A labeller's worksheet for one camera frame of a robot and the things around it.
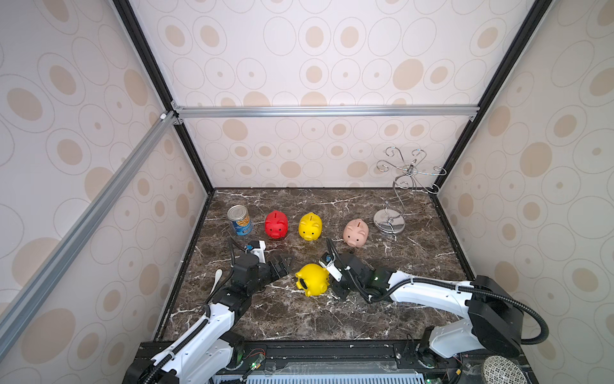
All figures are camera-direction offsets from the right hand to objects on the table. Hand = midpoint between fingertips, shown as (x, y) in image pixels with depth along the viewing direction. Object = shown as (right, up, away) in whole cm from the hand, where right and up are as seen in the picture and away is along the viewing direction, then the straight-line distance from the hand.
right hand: (339, 275), depth 85 cm
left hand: (-16, +6, -5) cm, 17 cm away
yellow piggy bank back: (-11, +17, +10) cm, 22 cm away
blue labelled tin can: (-39, +21, +12) cm, 46 cm away
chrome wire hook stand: (+26, +18, +21) cm, 38 cm away
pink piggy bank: (+8, +14, +8) cm, 18 cm away
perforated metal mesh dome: (+46, -24, -15) cm, 54 cm away
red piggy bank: (-24, +18, +11) cm, 32 cm away
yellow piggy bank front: (-9, 0, -4) cm, 10 cm away
